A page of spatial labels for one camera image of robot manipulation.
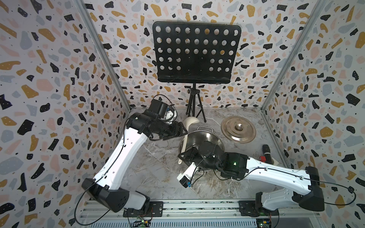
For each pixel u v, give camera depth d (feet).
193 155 1.80
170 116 1.95
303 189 1.31
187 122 2.36
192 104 3.29
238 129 3.51
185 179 1.72
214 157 1.47
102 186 1.25
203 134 2.50
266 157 2.98
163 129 1.86
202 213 2.41
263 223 2.35
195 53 2.24
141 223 2.34
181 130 2.04
